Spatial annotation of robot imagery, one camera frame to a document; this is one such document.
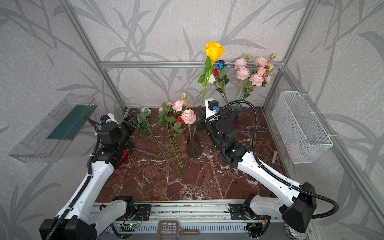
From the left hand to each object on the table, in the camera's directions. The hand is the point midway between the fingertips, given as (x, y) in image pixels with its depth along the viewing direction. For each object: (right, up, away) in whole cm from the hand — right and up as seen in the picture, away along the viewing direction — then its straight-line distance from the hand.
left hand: (136, 112), depth 75 cm
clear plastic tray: (-34, -13, -11) cm, 38 cm away
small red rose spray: (+8, -1, +34) cm, 35 cm away
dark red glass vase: (+28, -21, +18) cm, 40 cm away
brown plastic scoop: (+17, -56, -5) cm, 59 cm away
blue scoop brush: (+78, -25, +16) cm, 84 cm away
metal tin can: (+73, -53, -11) cm, 91 cm away
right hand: (+33, +4, -10) cm, 34 cm away
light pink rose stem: (+27, -2, -3) cm, 27 cm away
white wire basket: (+75, -11, -14) cm, 78 cm away
